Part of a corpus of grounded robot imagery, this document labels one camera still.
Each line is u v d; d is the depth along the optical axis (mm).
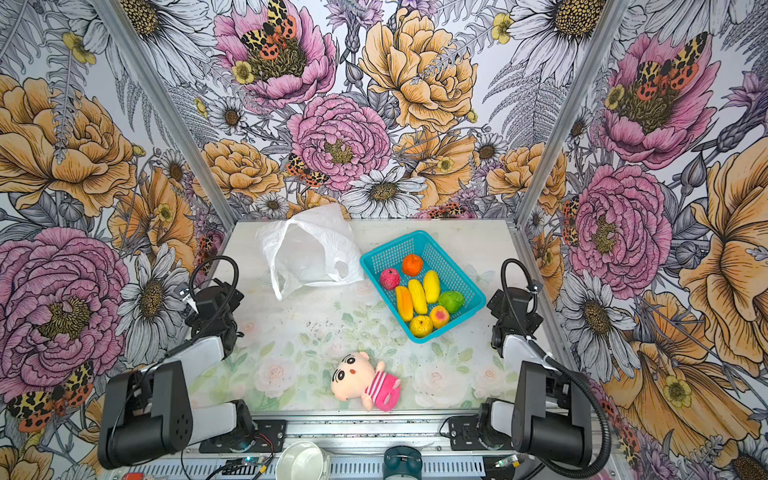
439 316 896
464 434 731
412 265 1017
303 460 704
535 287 761
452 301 923
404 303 937
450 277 988
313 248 1159
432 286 990
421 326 871
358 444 742
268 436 732
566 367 451
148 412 422
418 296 965
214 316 639
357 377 763
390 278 983
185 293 733
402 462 639
